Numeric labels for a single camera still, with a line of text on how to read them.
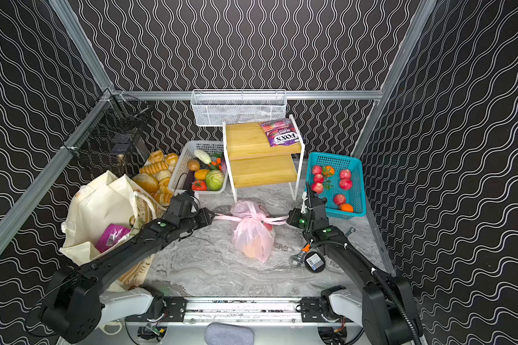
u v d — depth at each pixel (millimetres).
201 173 1075
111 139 943
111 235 781
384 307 407
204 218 748
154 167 1129
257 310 762
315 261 837
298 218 761
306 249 879
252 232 799
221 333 676
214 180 1006
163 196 1011
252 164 914
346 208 953
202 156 1131
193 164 1075
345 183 1053
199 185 1032
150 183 1057
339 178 1124
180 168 1061
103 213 800
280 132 800
